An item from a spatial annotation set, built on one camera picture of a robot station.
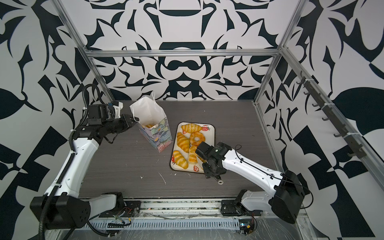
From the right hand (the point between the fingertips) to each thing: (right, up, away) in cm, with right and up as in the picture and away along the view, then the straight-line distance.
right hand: (210, 173), depth 76 cm
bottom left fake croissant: (-16, +4, +11) cm, 20 cm away
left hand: (-36, +28, -1) cm, 46 cm away
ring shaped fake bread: (-6, +17, +23) cm, 29 cm away
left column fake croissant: (-15, +13, +17) cm, 26 cm away
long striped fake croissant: (-10, +21, +23) cm, 33 cm away
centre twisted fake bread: (-9, +5, +11) cm, 15 cm away
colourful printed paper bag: (-36, +23, +27) cm, 51 cm away
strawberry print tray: (+2, +19, +28) cm, 34 cm away
